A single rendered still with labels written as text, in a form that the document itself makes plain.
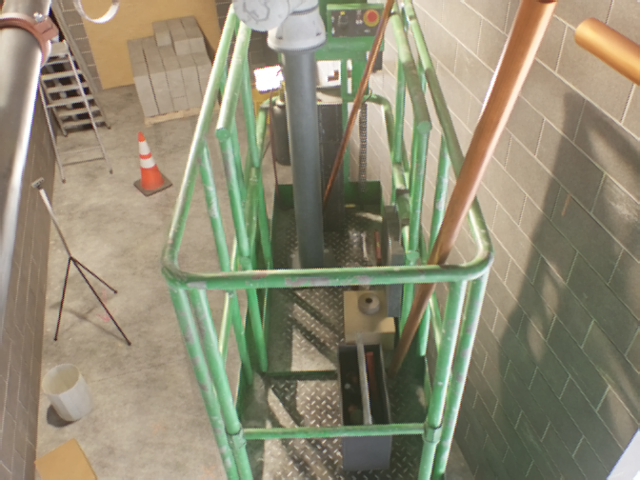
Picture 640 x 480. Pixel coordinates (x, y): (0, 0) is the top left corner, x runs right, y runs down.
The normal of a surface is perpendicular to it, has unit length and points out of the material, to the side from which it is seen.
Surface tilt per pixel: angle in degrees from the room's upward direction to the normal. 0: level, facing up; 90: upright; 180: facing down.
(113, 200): 0
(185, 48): 90
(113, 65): 90
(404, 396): 0
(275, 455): 0
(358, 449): 90
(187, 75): 90
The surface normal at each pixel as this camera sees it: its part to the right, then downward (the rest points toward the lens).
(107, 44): 0.30, 0.63
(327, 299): -0.03, -0.74
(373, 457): 0.04, 0.67
